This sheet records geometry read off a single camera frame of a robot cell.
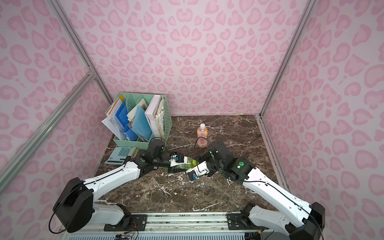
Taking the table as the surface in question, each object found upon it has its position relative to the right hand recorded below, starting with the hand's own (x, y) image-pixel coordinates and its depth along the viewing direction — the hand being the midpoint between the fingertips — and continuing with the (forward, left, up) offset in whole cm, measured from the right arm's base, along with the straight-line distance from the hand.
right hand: (197, 156), depth 72 cm
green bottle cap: (-3, +1, 0) cm, 4 cm away
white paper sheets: (+22, +51, 0) cm, 56 cm away
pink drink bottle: (+19, -2, -9) cm, 21 cm away
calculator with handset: (+12, +52, -20) cm, 57 cm away
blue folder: (+27, +46, 0) cm, 54 cm away
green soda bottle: (-4, +15, -6) cm, 17 cm away
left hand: (+1, +5, -6) cm, 8 cm away
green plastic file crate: (+41, +44, 0) cm, 61 cm away
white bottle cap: (+22, -2, -3) cm, 22 cm away
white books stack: (+26, +25, +4) cm, 36 cm away
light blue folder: (+22, +34, -2) cm, 40 cm away
